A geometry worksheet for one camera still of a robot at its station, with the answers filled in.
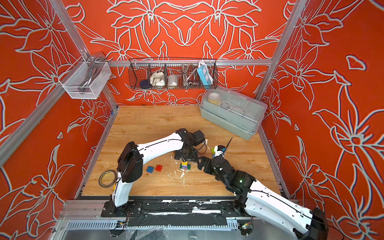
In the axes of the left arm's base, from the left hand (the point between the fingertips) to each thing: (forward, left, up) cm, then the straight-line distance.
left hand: (190, 159), depth 84 cm
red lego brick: (-5, +18, -5) cm, 19 cm away
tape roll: (-12, +47, -7) cm, 49 cm away
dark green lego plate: (-3, +1, -4) cm, 5 cm away
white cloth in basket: (+41, +24, +25) cm, 54 cm away
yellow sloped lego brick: (-3, +3, +1) cm, 5 cm away
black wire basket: (+51, +18, +23) cm, 59 cm away
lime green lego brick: (-2, -11, +15) cm, 18 cm away
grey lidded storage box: (+26, -25, +13) cm, 39 cm away
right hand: (-5, -5, +7) cm, 10 cm away
